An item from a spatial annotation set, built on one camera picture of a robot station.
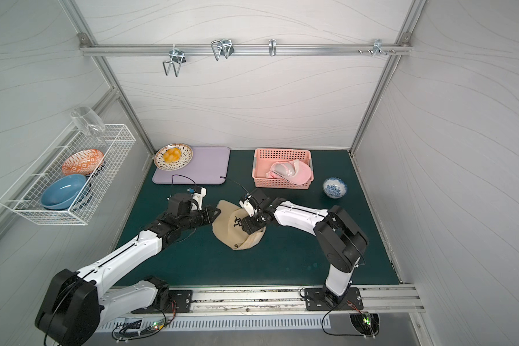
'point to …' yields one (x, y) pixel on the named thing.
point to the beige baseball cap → (227, 225)
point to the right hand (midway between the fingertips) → (248, 223)
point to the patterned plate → (186, 156)
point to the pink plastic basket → (264, 157)
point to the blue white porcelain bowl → (334, 187)
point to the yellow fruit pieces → (171, 155)
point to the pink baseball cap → (294, 171)
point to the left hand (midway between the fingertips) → (221, 211)
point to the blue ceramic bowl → (61, 192)
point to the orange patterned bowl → (82, 162)
